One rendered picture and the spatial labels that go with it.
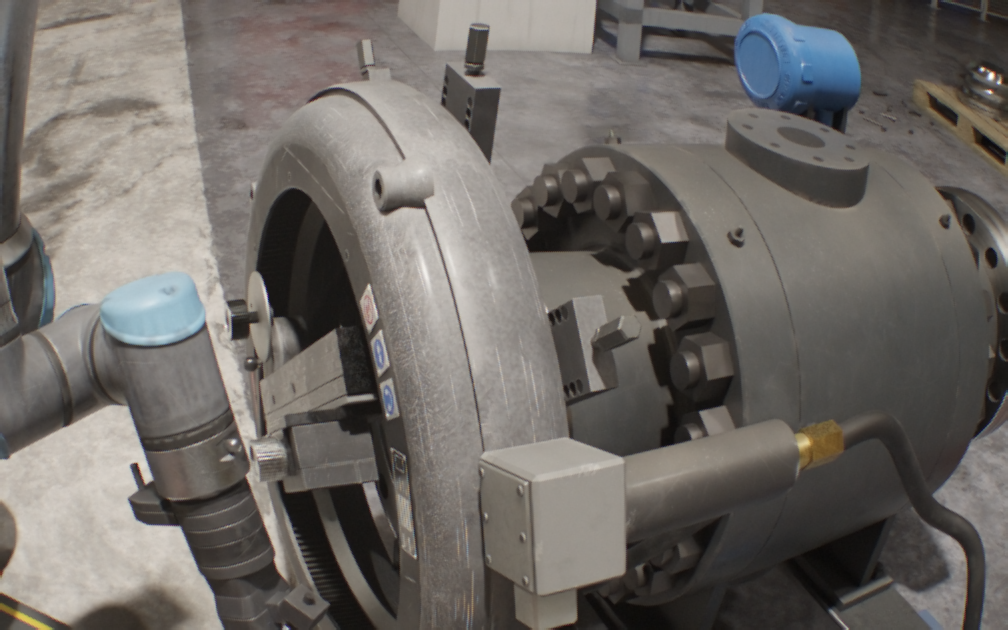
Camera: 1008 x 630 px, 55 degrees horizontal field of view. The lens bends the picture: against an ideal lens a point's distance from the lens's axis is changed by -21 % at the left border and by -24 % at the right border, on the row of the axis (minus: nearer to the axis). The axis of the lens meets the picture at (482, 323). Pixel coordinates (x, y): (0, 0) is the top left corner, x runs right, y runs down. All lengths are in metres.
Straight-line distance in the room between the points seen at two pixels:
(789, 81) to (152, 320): 1.06
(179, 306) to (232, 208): 2.53
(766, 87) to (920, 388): 0.53
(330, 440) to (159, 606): 0.90
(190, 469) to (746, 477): 0.47
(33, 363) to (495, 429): 0.41
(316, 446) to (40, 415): 0.34
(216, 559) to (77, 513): 1.28
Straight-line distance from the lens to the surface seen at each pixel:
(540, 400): 1.00
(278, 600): 0.95
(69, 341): 0.96
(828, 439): 1.10
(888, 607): 1.75
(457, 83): 1.17
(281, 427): 1.14
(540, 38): 5.21
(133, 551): 2.08
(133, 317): 0.86
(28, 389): 0.92
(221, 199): 3.46
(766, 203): 1.35
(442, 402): 0.99
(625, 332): 0.94
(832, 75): 1.71
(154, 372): 0.87
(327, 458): 1.13
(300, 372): 1.26
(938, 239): 1.52
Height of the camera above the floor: 1.34
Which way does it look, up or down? 28 degrees down
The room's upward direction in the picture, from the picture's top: 6 degrees clockwise
